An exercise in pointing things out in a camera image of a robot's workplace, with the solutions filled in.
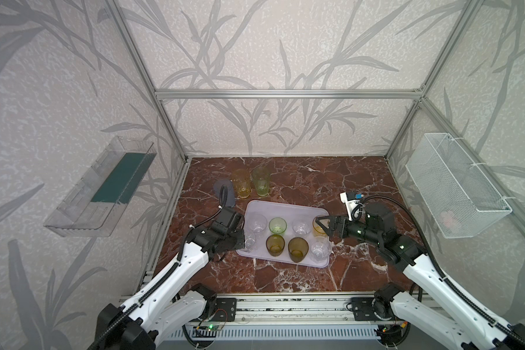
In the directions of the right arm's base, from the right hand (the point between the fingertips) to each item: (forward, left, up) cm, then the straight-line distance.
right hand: (323, 218), depth 73 cm
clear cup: (-1, +27, -17) cm, 32 cm away
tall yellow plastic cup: (+30, +33, -16) cm, 47 cm away
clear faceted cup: (+5, +24, -14) cm, 28 cm away
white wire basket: (-1, -38, +12) cm, 40 cm away
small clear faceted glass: (-3, -2, -20) cm, 20 cm away
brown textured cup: (-4, +8, -16) cm, 18 cm away
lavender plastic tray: (+2, +13, -16) cm, 21 cm away
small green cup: (+6, +15, -18) cm, 24 cm away
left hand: (-3, +29, -11) cm, 31 cm away
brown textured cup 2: (-2, +17, -19) cm, 25 cm away
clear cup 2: (+6, +5, -21) cm, 22 cm away
